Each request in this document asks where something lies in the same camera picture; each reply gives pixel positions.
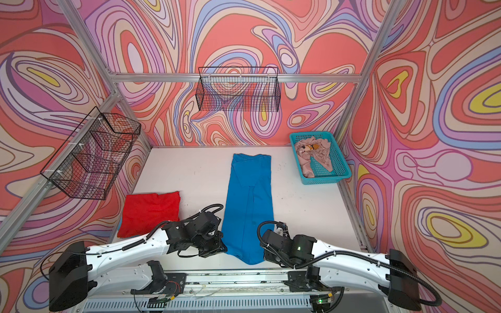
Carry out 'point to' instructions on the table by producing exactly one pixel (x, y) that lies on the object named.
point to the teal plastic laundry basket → (340, 166)
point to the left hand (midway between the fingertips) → (232, 250)
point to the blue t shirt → (250, 218)
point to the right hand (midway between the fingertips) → (269, 259)
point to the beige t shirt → (317, 149)
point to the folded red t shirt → (143, 212)
